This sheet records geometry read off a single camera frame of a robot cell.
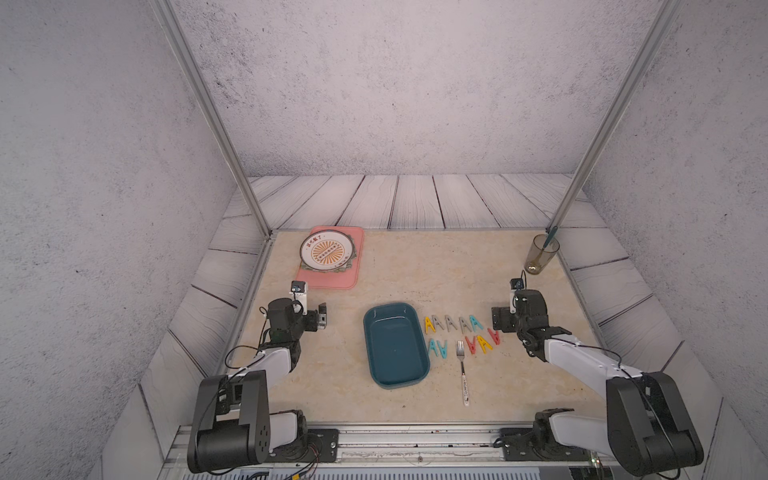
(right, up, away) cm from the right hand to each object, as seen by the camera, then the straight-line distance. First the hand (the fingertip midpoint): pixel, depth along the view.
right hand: (516, 308), depth 90 cm
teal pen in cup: (+15, +22, +10) cm, 28 cm away
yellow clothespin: (-26, -5, +3) cm, 26 cm away
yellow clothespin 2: (-10, -10, -1) cm, 15 cm away
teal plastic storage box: (-36, -12, -1) cm, 38 cm away
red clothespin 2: (-6, -9, +1) cm, 11 cm away
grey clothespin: (-19, -5, +4) cm, 20 cm away
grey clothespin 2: (-15, -6, +3) cm, 16 cm away
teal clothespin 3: (-22, -12, -1) cm, 25 cm away
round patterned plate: (-62, +17, +23) cm, 68 cm away
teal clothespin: (-11, -5, +4) cm, 13 cm away
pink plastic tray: (-55, +7, +17) cm, 58 cm away
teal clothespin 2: (-26, -11, -1) cm, 28 cm away
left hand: (-61, +2, +1) cm, 61 cm away
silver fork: (-17, -11, 0) cm, 20 cm away
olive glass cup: (+13, +17, +12) cm, 25 cm away
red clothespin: (-14, -11, -1) cm, 18 cm away
